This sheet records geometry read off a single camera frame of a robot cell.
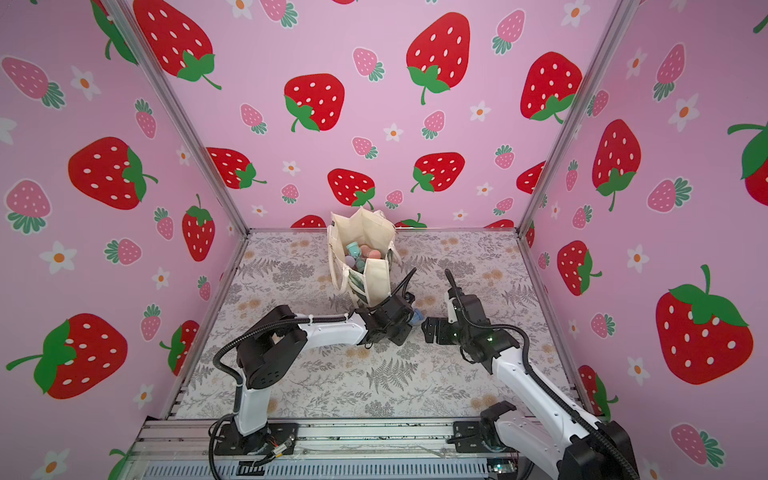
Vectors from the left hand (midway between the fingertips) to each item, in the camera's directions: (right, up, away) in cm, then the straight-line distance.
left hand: (407, 327), depth 93 cm
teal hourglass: (-17, +25, +2) cm, 31 cm away
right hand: (+7, +3, -11) cm, 13 cm away
